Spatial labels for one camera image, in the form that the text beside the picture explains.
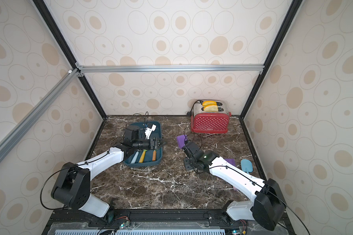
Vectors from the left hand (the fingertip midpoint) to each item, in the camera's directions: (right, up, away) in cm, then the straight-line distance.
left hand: (167, 143), depth 80 cm
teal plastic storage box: (-10, +7, -2) cm, 13 cm away
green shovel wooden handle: (-9, -11, +13) cm, 19 cm away
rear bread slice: (+27, +26, +20) cm, 43 cm away
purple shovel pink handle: (+8, +1, +5) cm, 9 cm away
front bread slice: (+28, +22, +18) cm, 40 cm away
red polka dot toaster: (+28, +13, +20) cm, 37 cm away
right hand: (+11, -11, +1) cm, 16 cm away
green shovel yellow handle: (-17, -10, +15) cm, 24 cm away
